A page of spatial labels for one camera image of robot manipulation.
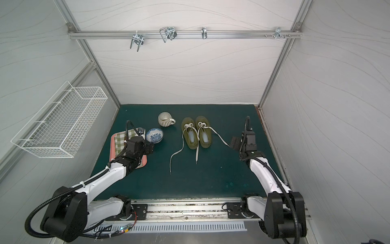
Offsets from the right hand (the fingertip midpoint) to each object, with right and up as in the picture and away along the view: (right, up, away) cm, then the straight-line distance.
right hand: (242, 140), depth 87 cm
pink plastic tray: (-82, -6, +9) cm, 82 cm away
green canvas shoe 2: (-22, +8, +14) cm, 28 cm away
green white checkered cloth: (-78, -2, +12) cm, 79 cm away
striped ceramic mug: (-51, +12, +24) cm, 57 cm away
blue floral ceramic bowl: (-56, +1, +14) cm, 57 cm away
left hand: (-58, 0, 0) cm, 58 cm away
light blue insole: (-30, +1, +12) cm, 33 cm away
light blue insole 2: (-21, -1, +10) cm, 23 cm away
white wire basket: (-89, +8, -20) cm, 92 cm away
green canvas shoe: (-33, +9, +14) cm, 37 cm away
